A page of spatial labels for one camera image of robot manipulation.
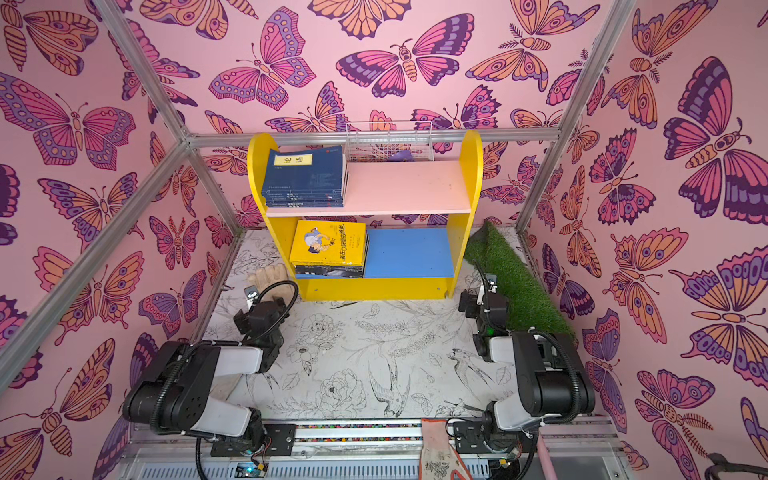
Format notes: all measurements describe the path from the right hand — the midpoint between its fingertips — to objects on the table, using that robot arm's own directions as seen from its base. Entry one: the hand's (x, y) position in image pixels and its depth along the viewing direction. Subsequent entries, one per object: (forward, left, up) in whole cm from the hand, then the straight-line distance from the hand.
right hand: (483, 289), depth 93 cm
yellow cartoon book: (+7, +46, +14) cm, 49 cm away
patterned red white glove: (-44, +17, -7) cm, 48 cm away
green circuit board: (-46, +63, -10) cm, 78 cm away
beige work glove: (+10, +74, -7) cm, 75 cm away
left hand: (-4, +69, +1) cm, 69 cm away
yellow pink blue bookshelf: (+17, +25, +8) cm, 31 cm away
